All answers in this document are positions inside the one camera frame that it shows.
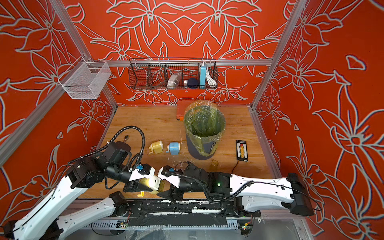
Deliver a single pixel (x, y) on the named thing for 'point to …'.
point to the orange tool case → (181, 106)
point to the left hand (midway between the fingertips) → (153, 179)
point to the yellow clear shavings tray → (214, 164)
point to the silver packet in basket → (174, 80)
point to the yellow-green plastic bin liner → (204, 123)
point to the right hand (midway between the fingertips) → (157, 189)
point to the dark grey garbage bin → (194, 152)
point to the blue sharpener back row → (173, 148)
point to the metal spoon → (126, 138)
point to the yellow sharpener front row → (154, 183)
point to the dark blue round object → (193, 83)
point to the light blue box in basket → (203, 77)
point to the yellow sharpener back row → (156, 147)
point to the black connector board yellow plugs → (241, 151)
